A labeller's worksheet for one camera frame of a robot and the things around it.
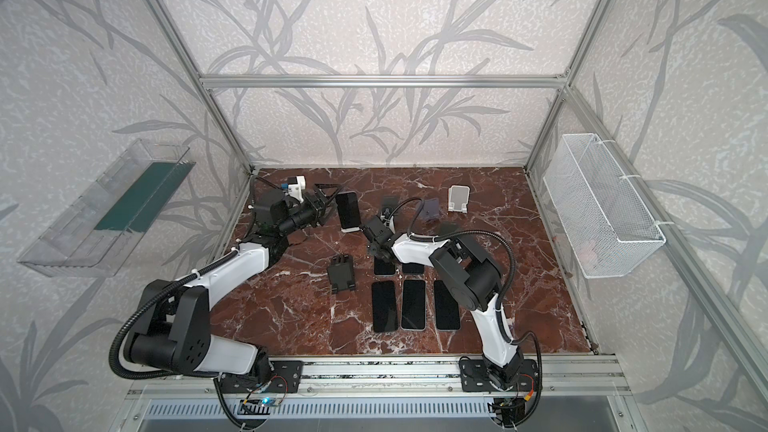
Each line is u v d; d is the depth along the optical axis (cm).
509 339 60
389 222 89
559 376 76
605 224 62
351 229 102
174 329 43
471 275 52
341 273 85
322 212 76
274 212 65
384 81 96
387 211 89
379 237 77
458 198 105
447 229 99
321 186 75
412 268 93
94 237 64
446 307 84
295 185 79
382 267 94
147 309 42
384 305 85
